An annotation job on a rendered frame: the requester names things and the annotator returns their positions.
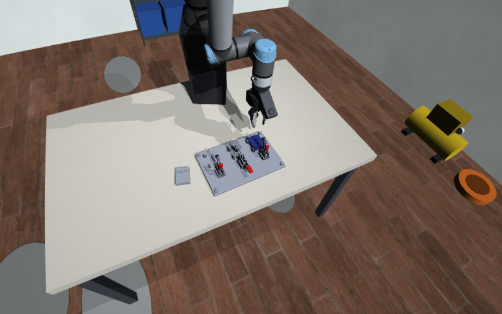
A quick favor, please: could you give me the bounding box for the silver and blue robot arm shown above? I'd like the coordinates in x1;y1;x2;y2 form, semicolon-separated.
184;0;278;119

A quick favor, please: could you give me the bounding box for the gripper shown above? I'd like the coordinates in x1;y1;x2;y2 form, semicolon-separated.
246;83;271;128

